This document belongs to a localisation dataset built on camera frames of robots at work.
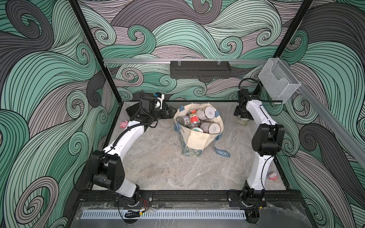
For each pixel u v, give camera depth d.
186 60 0.95
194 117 0.89
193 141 0.78
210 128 0.80
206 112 0.86
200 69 0.96
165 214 0.70
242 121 0.92
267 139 0.54
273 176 0.76
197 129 0.80
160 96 0.74
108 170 0.42
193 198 0.75
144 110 0.63
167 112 0.73
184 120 0.88
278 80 0.79
